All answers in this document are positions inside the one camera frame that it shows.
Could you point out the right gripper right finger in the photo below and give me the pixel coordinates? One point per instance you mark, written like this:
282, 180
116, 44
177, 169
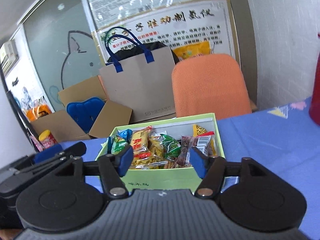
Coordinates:
211, 170

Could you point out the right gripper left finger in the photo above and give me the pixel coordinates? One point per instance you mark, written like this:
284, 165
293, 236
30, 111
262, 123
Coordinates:
112, 167

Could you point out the dark dates clear packet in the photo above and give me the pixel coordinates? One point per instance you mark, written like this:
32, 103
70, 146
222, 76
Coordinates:
204, 143

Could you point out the blue cookie packet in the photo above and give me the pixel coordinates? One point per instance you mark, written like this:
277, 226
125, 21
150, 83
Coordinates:
127, 134

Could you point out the yellow red biscuit packet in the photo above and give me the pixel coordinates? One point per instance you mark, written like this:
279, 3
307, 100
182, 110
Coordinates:
139, 143

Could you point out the yellow patterned snack packet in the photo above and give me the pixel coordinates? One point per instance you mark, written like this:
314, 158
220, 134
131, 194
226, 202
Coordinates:
198, 130

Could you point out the clear packet yellow crackers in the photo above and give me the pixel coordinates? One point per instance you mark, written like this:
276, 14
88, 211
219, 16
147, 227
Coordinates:
156, 160

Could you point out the green white snack packet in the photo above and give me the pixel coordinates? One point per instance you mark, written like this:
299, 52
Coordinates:
117, 144

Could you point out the green small snack packet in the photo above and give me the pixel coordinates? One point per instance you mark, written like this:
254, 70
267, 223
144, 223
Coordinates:
171, 146

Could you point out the green cardboard box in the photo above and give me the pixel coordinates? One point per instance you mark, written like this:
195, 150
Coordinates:
165, 175

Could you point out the red can yellow lid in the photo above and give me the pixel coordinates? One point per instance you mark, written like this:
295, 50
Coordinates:
47, 139

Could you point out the blue cushion in box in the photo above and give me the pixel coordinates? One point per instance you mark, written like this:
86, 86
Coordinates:
86, 112

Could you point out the brown cardboard box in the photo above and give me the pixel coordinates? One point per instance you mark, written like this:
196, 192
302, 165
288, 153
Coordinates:
64, 128

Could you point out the blue patterned tablecloth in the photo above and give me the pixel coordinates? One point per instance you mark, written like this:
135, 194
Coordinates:
283, 139

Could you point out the orange chair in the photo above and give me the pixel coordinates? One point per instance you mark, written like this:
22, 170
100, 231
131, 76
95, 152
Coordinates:
210, 84

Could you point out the red thermos jug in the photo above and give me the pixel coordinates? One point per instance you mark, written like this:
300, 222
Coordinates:
314, 110

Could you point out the yellow bag behind chair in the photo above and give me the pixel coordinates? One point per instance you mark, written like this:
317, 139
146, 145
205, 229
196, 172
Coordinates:
193, 50

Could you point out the white poster chinese text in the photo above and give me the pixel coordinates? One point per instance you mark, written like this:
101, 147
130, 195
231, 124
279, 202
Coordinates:
176, 26

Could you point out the brown paper bag blue handles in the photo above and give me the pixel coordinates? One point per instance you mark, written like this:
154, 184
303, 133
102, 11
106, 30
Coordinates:
138, 75

